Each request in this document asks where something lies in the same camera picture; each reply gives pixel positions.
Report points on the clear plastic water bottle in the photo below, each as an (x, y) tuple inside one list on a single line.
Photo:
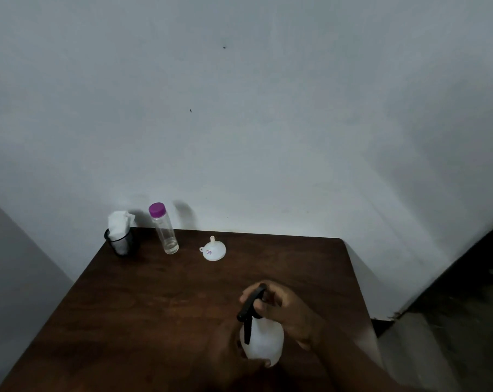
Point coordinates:
[(168, 236)]

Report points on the person's right forearm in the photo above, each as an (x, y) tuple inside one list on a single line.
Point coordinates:
[(360, 363)]

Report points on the purple bottle cap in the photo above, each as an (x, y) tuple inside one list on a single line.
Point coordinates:
[(157, 209)]

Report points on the black mesh cup holder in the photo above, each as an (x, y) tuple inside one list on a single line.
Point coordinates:
[(126, 242)]

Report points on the black cup with tissues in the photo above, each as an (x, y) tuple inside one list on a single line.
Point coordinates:
[(119, 224)]

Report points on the white plastic funnel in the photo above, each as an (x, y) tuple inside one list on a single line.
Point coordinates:
[(214, 253)]

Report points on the dark wooden table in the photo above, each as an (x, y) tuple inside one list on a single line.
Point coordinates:
[(148, 289)]

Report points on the white spray bottle body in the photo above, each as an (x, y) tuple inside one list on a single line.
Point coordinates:
[(265, 338)]

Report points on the person's right hand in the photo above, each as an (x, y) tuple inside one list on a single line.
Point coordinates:
[(293, 312)]

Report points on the black spray head with tube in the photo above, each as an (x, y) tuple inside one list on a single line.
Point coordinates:
[(248, 312)]

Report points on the person's left hand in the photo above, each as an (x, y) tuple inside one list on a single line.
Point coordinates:
[(226, 363)]

